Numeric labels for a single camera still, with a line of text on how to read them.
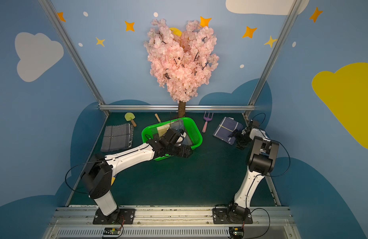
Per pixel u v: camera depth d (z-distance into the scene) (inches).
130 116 47.0
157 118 46.3
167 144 26.0
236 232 28.7
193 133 39.1
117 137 41.5
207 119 46.8
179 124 40.9
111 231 28.3
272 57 34.6
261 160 22.5
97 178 17.8
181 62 28.1
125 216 29.3
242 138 35.5
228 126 44.1
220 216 29.2
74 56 33.9
